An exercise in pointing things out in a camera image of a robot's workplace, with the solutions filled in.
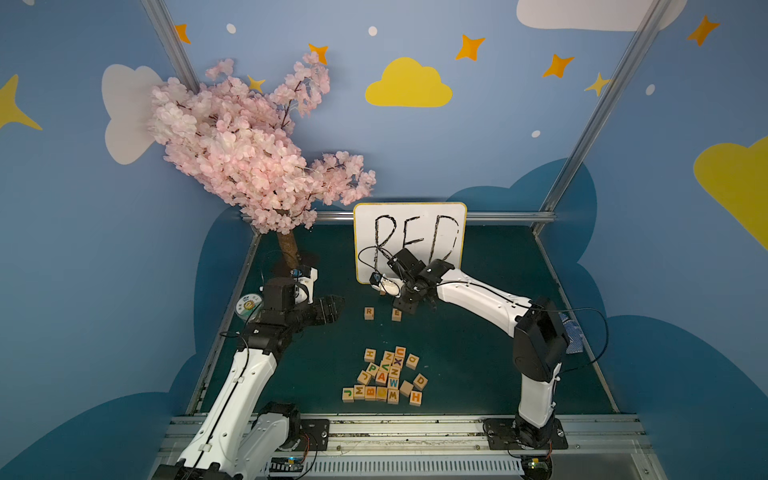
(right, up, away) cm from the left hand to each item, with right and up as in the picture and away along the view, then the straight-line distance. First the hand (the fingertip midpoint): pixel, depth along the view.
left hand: (334, 297), depth 79 cm
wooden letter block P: (+10, -21, +4) cm, 23 cm away
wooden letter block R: (+8, -7, +16) cm, 19 cm away
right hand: (+20, 0, +11) cm, 22 cm away
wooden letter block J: (+4, -26, -1) cm, 26 cm away
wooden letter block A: (+13, -23, +3) cm, 26 cm away
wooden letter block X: (+17, -19, +5) cm, 26 cm away
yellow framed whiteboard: (+30, +19, +13) cm, 38 cm away
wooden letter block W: (+16, -24, +2) cm, 28 cm away
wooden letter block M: (+16, -26, 0) cm, 31 cm away
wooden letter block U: (+18, -17, +7) cm, 26 cm away
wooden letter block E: (+17, -8, +14) cm, 24 cm away
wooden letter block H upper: (+9, -18, +7) cm, 21 cm away
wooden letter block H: (+22, -27, -1) cm, 35 cm away
